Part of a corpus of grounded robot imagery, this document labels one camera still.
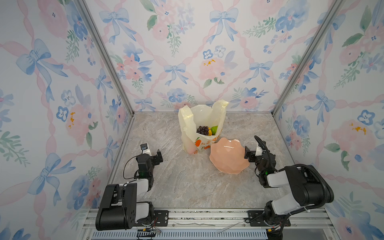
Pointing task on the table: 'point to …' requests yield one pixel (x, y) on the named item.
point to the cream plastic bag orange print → (190, 118)
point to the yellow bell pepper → (210, 132)
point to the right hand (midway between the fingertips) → (254, 146)
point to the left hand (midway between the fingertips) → (151, 150)
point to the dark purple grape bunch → (203, 130)
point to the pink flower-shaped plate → (229, 156)
